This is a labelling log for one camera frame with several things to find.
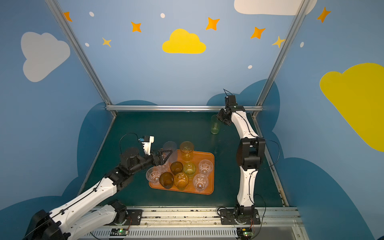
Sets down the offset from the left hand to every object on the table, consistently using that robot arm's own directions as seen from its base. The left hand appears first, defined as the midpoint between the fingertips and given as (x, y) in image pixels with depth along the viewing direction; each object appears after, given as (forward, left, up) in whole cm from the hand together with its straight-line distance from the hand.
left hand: (169, 152), depth 74 cm
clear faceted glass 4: (-8, -17, -20) cm, 27 cm away
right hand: (+31, -30, -5) cm, 43 cm away
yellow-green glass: (+32, -28, -15) cm, 45 cm away
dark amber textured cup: (-7, +3, -18) cm, 20 cm away
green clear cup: (0, -10, -19) cm, 21 cm away
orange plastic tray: (+9, -15, -21) cm, 27 cm away
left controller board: (-32, +23, -22) cm, 45 cm away
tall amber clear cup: (-7, -5, -21) cm, 23 cm away
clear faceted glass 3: (+1, -20, -18) cm, 27 cm away
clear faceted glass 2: (-4, +11, -20) cm, 23 cm away
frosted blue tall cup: (+8, 0, -6) cm, 10 cm away
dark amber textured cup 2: (-1, -3, -15) cm, 15 cm away
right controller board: (-32, -38, -22) cm, 54 cm away
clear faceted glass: (+1, +6, -21) cm, 21 cm away
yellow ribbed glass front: (+8, -9, -9) cm, 15 cm away
